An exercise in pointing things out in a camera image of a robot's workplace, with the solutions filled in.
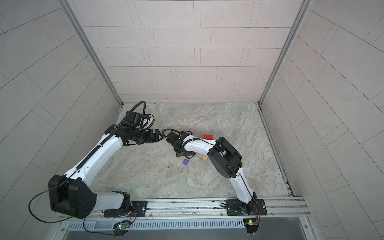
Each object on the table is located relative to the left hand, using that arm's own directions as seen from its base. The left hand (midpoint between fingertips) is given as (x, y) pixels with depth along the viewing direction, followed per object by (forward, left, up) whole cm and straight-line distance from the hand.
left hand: (161, 135), depth 80 cm
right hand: (-2, -11, -18) cm, 22 cm away
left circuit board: (-39, +13, -12) cm, 43 cm away
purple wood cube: (-8, -13, -16) cm, 22 cm away
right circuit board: (-37, -45, -17) cm, 60 cm away
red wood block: (+8, -27, -15) cm, 32 cm away
